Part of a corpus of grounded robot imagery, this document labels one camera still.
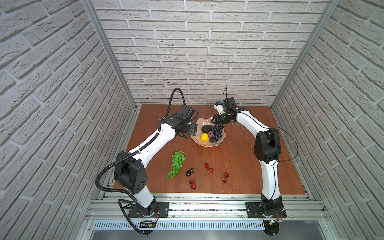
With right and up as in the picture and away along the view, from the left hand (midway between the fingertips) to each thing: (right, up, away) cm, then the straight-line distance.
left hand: (190, 126), depth 84 cm
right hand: (+15, +4, +15) cm, 21 cm away
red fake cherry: (+9, -24, +4) cm, 26 cm away
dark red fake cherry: (+12, -26, +2) cm, 29 cm away
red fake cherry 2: (+1, -33, -4) cm, 33 cm away
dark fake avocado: (+10, -2, +16) cm, 19 cm away
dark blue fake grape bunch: (+17, -3, +11) cm, 21 cm away
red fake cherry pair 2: (+21, -28, +1) cm, 35 cm away
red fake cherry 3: (+19, -31, -1) cm, 36 cm away
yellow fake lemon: (+9, -7, +13) cm, 18 cm away
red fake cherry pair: (+1, -31, -3) cm, 31 cm away
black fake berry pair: (-1, -27, +1) cm, 27 cm away
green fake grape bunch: (-8, -20, +1) cm, 21 cm away
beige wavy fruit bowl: (+7, +2, +22) cm, 23 cm away
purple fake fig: (+13, -6, +14) cm, 20 cm away
